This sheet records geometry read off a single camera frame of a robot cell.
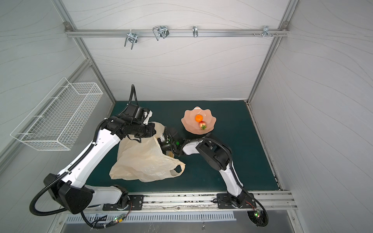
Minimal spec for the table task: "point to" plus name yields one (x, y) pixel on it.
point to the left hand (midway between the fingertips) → (158, 129)
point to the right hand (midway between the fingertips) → (147, 148)
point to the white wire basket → (55, 123)
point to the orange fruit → (198, 118)
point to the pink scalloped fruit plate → (192, 126)
